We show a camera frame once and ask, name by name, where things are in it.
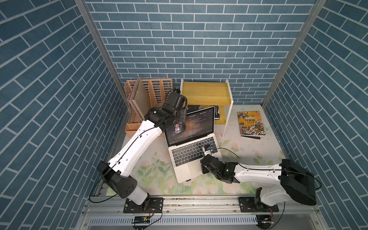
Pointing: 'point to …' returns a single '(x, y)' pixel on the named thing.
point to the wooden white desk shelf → (209, 94)
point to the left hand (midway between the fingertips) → (185, 112)
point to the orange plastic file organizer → (155, 90)
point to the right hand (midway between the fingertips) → (201, 162)
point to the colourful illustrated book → (250, 124)
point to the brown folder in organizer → (141, 98)
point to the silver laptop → (189, 139)
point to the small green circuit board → (142, 219)
